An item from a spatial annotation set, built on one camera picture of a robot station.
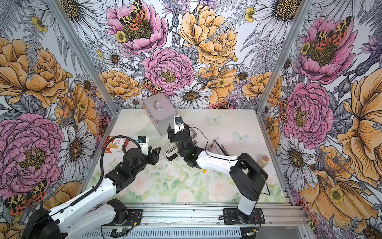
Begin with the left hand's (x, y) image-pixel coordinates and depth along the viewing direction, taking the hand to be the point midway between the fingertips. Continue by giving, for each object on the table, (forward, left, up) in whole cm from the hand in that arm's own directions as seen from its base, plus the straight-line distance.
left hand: (156, 151), depth 82 cm
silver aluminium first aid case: (+28, +1, +1) cm, 28 cm away
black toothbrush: (+7, -40, -14) cm, 43 cm away
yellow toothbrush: (-6, -27, -14) cm, 31 cm away
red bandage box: (+9, +28, -8) cm, 31 cm away
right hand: (+10, -11, +9) cm, 18 cm away
